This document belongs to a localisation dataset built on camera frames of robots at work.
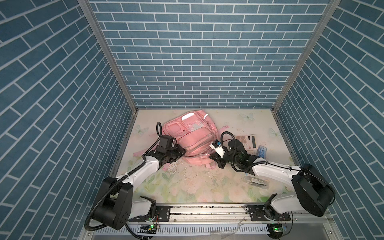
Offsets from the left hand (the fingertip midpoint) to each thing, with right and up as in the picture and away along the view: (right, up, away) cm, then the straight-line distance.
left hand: (186, 151), depth 87 cm
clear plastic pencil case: (+40, -17, -4) cm, 43 cm away
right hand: (+13, -1, -3) cm, 14 cm away
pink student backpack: (+1, +9, +12) cm, 15 cm away
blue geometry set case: (+49, -2, +10) cm, 50 cm away
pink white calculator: (+41, +4, +13) cm, 43 cm away
